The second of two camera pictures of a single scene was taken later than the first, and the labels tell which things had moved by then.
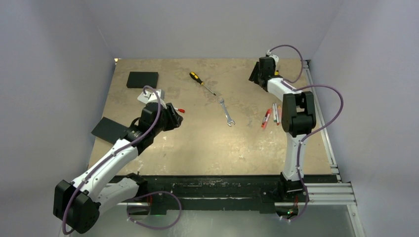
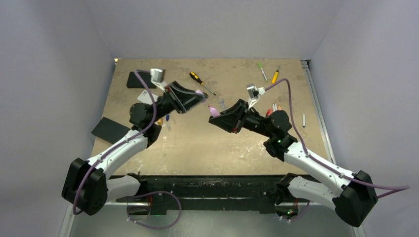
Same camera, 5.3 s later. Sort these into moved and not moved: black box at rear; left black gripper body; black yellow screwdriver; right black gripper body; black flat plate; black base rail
Moved: left black gripper body; right black gripper body
Not moved: black base rail; black box at rear; black yellow screwdriver; black flat plate
